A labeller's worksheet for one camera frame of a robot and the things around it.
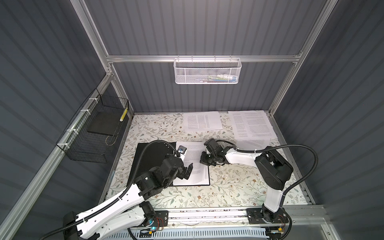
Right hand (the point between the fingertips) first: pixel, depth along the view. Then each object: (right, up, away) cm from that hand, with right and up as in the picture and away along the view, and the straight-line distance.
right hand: (200, 162), depth 92 cm
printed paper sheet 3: (+41, +23, +22) cm, 52 cm away
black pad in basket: (-49, +24, -15) cm, 57 cm away
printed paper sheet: (-3, +5, +5) cm, 7 cm away
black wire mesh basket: (-54, +18, -20) cm, 60 cm away
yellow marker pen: (-43, +29, -10) cm, 53 cm away
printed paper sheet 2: (+2, +27, +24) cm, 36 cm away
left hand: (-9, +6, -18) cm, 21 cm away
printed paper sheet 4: (+37, +11, +12) cm, 41 cm away
